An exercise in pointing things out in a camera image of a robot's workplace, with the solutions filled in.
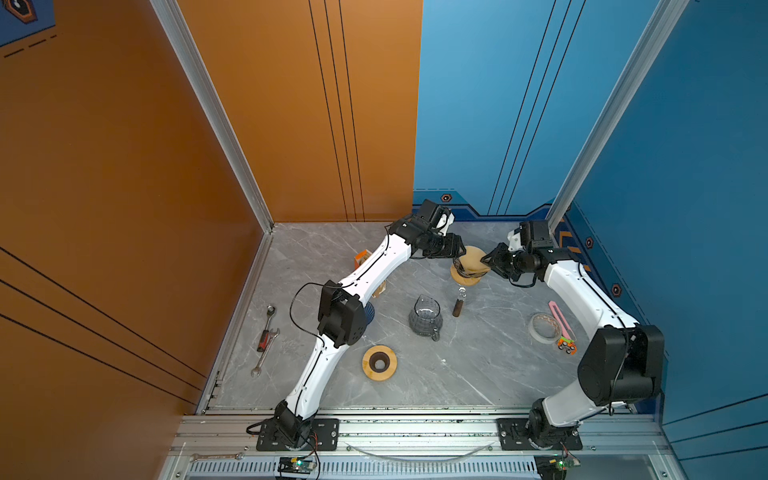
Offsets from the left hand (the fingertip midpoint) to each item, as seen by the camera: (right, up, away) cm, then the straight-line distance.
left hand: (461, 248), depth 88 cm
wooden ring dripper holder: (+2, -10, +1) cm, 10 cm away
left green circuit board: (-43, -52, -17) cm, 70 cm away
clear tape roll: (+26, -25, +4) cm, 36 cm away
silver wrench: (-59, -35, -3) cm, 69 cm away
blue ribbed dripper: (-27, -19, +1) cm, 34 cm away
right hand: (+6, -3, -1) cm, 7 cm away
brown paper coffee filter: (+3, -5, +1) cm, 6 cm away
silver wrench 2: (-59, -20, +6) cm, 63 cm away
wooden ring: (-24, -33, -3) cm, 41 cm away
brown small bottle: (+3, -15, +11) cm, 19 cm away
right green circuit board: (+18, -52, -18) cm, 58 cm away
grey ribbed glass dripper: (0, -6, 0) cm, 6 cm away
